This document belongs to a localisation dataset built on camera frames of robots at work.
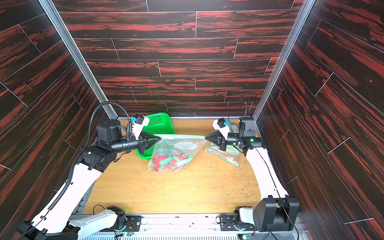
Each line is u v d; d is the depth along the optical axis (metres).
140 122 0.55
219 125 0.60
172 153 0.79
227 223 0.73
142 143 0.54
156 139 0.62
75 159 0.45
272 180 0.43
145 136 0.57
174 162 0.78
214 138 0.67
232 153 0.94
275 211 0.39
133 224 0.72
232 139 0.63
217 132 0.66
